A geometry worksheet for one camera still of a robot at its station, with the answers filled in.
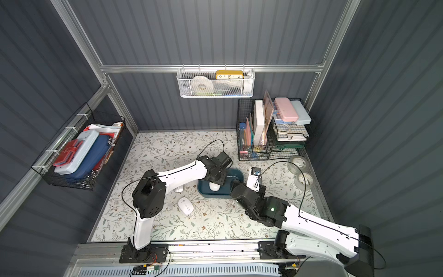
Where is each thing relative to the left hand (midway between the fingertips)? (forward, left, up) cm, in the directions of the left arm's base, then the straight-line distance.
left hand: (221, 180), depth 90 cm
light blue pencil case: (+31, -46, +18) cm, 58 cm away
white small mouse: (-12, +18, -3) cm, 22 cm away
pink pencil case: (+34, -37, +20) cm, 54 cm away
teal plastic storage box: (-3, +9, -6) cm, 11 cm away
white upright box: (+25, -20, +19) cm, 37 cm away
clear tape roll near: (+1, -43, -3) cm, 43 cm away
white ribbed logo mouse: (-3, +4, -1) cm, 5 cm away
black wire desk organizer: (+24, -29, +14) cm, 40 cm away
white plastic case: (+4, +54, +30) cm, 62 cm away
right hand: (-10, -12, +12) cm, 20 cm away
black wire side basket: (+17, +53, +23) cm, 60 cm away
